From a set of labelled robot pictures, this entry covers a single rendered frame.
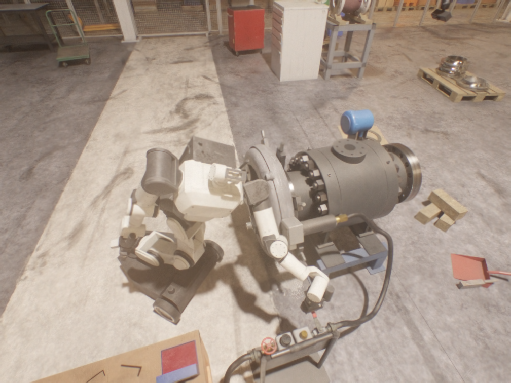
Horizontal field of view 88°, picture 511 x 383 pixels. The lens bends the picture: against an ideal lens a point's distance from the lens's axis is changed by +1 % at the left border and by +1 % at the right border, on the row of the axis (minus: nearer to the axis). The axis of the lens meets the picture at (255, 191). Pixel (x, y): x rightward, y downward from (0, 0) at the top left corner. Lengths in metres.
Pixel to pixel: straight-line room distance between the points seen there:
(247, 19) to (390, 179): 5.40
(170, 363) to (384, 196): 1.49
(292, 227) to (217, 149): 0.53
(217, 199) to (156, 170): 0.25
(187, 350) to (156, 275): 0.74
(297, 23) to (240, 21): 1.79
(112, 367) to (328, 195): 1.37
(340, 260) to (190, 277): 1.04
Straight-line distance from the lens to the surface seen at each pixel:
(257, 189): 1.17
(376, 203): 1.85
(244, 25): 6.67
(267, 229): 1.21
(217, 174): 0.97
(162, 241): 1.99
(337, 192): 1.66
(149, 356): 1.53
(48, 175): 3.73
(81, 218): 2.97
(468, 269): 2.74
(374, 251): 2.12
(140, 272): 2.12
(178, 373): 1.35
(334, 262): 1.98
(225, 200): 1.09
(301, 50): 5.32
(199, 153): 1.13
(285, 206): 1.43
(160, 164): 1.03
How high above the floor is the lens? 1.87
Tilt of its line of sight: 43 degrees down
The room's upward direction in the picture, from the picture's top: straight up
